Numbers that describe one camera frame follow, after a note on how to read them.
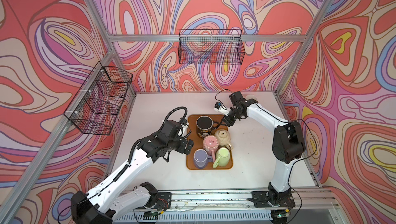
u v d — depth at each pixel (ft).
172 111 1.83
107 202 1.28
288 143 1.64
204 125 2.91
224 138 2.82
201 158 2.60
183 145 2.15
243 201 2.46
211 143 2.69
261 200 2.41
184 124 2.18
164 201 2.38
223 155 2.51
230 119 2.70
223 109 2.70
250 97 3.43
